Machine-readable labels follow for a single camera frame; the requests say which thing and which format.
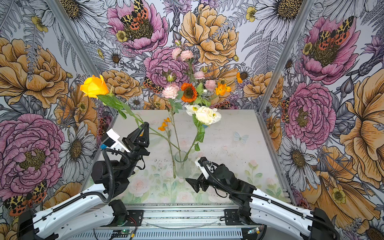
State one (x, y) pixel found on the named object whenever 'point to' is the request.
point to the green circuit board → (125, 231)
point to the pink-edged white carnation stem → (175, 135)
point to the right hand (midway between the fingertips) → (193, 177)
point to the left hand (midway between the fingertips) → (152, 126)
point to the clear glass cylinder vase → (183, 166)
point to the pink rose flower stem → (210, 85)
